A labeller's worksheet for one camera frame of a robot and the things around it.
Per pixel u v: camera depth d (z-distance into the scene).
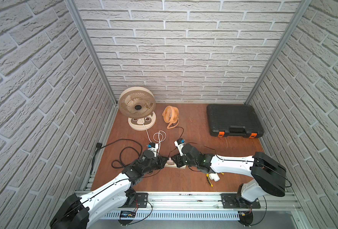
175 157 0.77
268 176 0.44
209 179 0.80
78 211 0.41
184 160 0.71
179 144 0.75
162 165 0.76
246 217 0.69
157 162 0.71
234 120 0.99
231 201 0.73
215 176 0.81
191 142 0.76
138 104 0.86
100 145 0.97
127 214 0.71
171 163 0.81
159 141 0.96
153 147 0.75
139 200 0.73
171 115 0.97
